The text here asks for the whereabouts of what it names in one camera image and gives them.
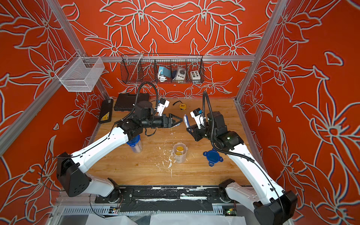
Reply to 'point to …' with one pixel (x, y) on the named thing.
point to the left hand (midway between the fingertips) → (179, 120)
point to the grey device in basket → (181, 74)
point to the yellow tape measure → (183, 106)
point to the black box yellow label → (106, 115)
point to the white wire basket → (80, 74)
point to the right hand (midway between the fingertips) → (186, 128)
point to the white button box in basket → (196, 76)
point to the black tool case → (125, 101)
